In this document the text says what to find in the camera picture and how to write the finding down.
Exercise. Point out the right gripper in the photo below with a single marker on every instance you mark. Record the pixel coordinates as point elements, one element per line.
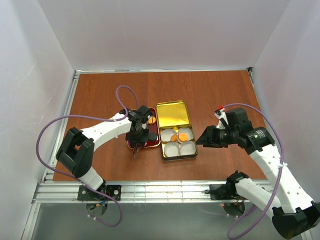
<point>212,137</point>

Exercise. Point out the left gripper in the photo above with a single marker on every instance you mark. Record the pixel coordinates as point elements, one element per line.
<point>136,138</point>

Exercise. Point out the metal tongs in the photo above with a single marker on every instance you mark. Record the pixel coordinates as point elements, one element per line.
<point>136,150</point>

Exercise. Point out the large round orange cookie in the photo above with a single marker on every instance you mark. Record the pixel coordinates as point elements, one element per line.
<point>182,137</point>

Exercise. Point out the round waffle cookie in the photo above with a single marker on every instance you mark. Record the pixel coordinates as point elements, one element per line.
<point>174,138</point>

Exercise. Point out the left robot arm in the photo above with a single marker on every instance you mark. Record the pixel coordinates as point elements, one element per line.
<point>77,149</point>

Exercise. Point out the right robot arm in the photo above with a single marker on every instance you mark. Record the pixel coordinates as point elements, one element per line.
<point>291,210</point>

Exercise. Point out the black sandwich cookie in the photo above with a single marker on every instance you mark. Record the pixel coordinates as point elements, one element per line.
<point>152,137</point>

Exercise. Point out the dark red tray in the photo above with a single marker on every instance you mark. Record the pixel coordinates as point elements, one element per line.
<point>152,128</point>

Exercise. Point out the white paper cup front-right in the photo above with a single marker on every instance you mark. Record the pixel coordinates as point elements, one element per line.
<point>187,148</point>

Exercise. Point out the white paper cup back-right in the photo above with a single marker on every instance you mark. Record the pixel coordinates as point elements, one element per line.
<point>187,131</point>

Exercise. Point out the white paper cup back-left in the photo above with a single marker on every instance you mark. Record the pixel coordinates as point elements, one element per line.
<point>166,134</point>

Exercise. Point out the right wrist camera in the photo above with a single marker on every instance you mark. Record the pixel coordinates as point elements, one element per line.
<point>221,115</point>

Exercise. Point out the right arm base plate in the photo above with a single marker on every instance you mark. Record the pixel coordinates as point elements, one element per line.
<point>228,192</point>

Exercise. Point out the aluminium table frame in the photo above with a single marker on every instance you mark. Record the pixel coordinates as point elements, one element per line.
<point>149,179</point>

